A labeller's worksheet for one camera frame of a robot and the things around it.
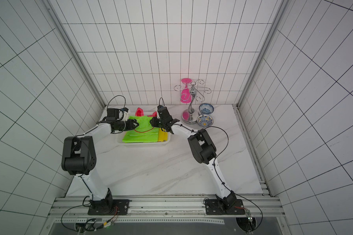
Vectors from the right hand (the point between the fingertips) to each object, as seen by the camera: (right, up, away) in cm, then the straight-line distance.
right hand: (145, 122), depth 98 cm
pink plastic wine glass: (+28, +20, +3) cm, 34 cm away
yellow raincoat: (+12, -8, -6) cm, 16 cm away
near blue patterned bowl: (+43, +1, +9) cm, 44 cm away
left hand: (-6, -3, -1) cm, 7 cm away
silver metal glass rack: (+32, +4, +13) cm, 35 cm away
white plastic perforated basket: (-14, -11, -10) cm, 20 cm away
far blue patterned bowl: (+45, +10, +17) cm, 49 cm away
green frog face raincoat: (+1, -6, -5) cm, 8 cm away
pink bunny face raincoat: (-4, +7, +3) cm, 9 cm away
